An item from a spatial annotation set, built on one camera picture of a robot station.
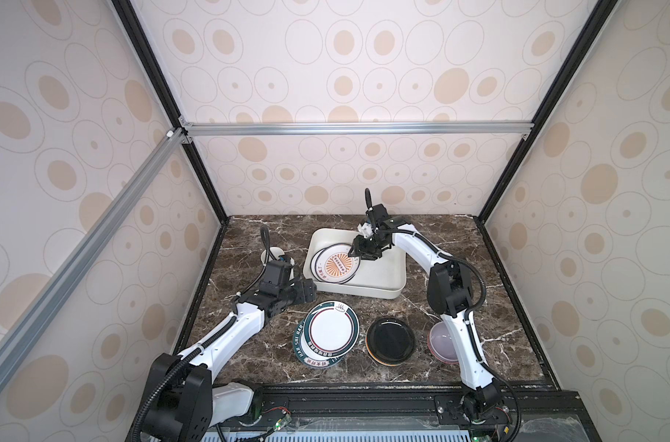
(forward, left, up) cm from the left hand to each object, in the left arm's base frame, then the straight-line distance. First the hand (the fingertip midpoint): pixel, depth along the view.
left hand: (311, 284), depth 85 cm
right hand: (+16, -14, -6) cm, 22 cm away
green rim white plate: (-10, -6, -11) cm, 16 cm away
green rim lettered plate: (-18, +1, -11) cm, 21 cm away
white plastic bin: (+9, -25, -12) cm, 29 cm away
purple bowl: (-17, -38, -4) cm, 42 cm away
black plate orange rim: (-15, -25, -9) cm, 30 cm away
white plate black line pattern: (+15, +1, -11) cm, 18 cm away
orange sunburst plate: (+14, -7, -10) cm, 19 cm away
